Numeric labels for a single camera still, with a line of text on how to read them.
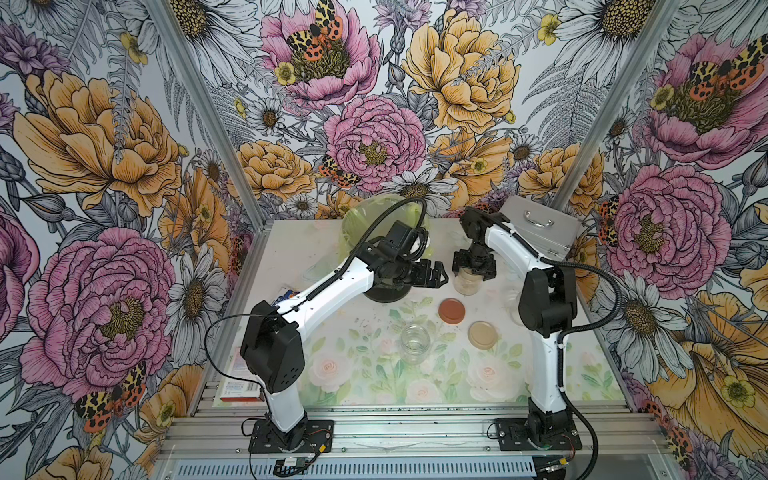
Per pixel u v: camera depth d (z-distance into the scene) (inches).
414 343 35.2
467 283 38.6
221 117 36.6
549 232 39.3
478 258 32.9
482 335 35.9
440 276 28.2
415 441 29.3
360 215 34.4
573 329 23.4
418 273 28.2
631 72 32.0
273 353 17.9
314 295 19.5
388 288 39.1
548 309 22.7
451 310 38.1
